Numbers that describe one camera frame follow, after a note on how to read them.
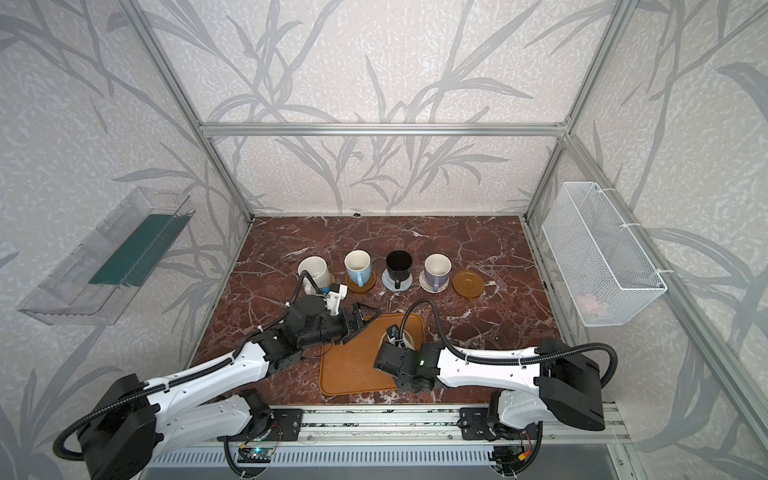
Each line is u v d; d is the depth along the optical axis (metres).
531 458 0.69
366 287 0.97
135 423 0.39
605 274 0.61
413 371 0.58
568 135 0.94
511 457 0.77
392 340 0.71
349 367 0.83
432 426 0.75
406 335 0.71
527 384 0.43
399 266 0.93
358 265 0.96
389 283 0.99
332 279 1.01
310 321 0.61
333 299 0.74
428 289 0.99
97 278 0.63
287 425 0.74
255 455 0.71
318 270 1.02
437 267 1.01
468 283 1.00
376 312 0.73
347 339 0.76
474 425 0.75
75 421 0.39
